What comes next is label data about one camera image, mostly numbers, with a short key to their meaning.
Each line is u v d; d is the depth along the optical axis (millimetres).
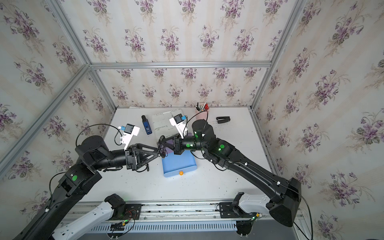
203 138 479
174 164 877
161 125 802
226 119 1103
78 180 410
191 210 748
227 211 729
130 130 492
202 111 1021
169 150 581
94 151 410
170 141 582
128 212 727
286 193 388
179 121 546
